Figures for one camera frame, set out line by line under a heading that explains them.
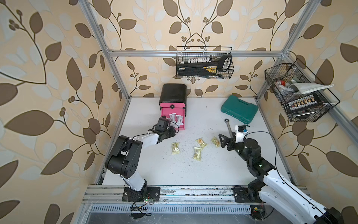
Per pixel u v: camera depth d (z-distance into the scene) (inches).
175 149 35.0
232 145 27.7
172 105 37.7
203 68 32.5
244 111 42.2
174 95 39.0
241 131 26.2
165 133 31.5
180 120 38.0
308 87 24.6
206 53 35.7
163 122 29.5
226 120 41.3
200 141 36.7
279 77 33.2
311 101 25.7
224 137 28.5
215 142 35.9
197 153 34.1
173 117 38.9
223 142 28.5
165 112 40.1
